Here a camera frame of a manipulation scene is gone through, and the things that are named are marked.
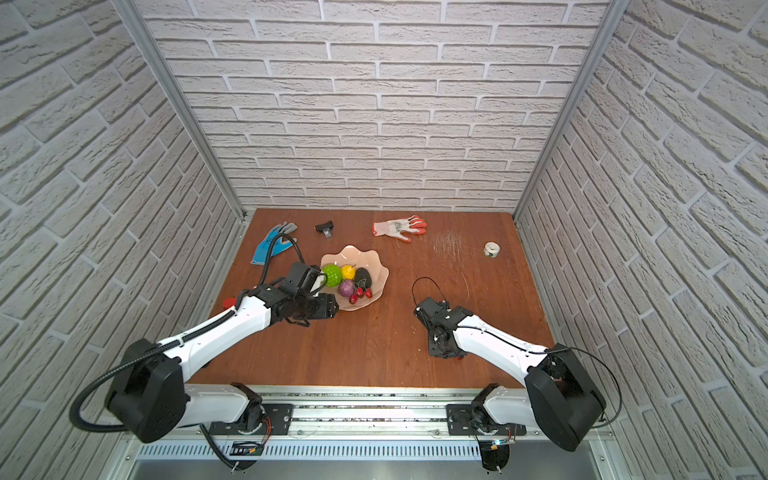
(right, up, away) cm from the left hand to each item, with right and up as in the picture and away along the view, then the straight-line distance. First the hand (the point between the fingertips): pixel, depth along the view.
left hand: (331, 304), depth 85 cm
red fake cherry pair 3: (+37, -16, -1) cm, 40 cm away
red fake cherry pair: (+5, 0, +7) cm, 9 cm away
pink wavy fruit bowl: (+7, +12, +14) cm, 20 cm away
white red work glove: (+20, +24, +29) cm, 42 cm away
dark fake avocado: (+7, +7, +13) cm, 17 cm away
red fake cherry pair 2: (+8, +2, +7) cm, 11 cm away
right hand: (+33, -12, -1) cm, 35 cm away
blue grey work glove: (-31, +15, +22) cm, 41 cm away
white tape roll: (+54, +16, +21) cm, 61 cm away
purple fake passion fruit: (+3, +3, +8) cm, 10 cm away
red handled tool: (-36, -2, +10) cm, 37 cm away
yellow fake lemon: (+3, +8, +12) cm, 15 cm away
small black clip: (-8, +24, +28) cm, 37 cm away
